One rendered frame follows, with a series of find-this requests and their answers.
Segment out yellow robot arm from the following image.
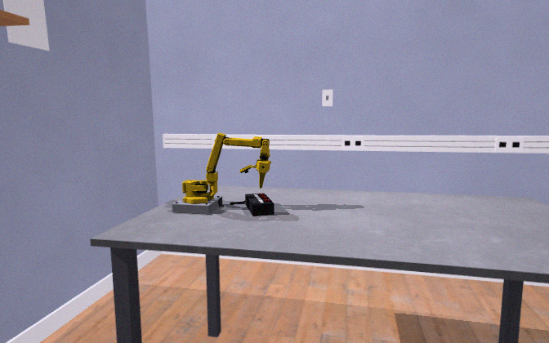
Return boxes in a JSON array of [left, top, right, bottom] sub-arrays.
[[183, 133, 270, 204]]

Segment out black power strip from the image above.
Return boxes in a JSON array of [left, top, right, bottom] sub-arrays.
[[230, 194, 274, 216]]

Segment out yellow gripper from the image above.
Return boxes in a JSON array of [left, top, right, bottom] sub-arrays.
[[240, 159, 271, 189]]

